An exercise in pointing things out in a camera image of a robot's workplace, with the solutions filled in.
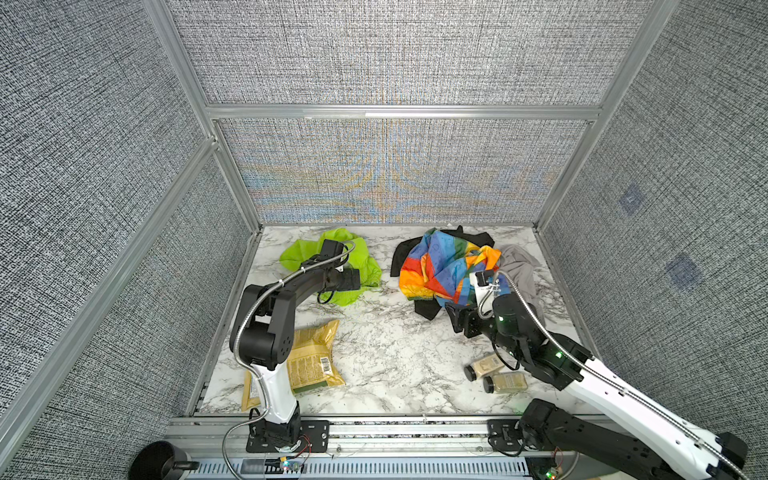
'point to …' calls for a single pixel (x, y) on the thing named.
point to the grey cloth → (522, 267)
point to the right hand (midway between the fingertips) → (457, 301)
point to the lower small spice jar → (510, 381)
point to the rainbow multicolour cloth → (441, 266)
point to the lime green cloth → (358, 258)
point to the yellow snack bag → (312, 365)
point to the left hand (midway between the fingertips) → (341, 280)
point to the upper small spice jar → (483, 367)
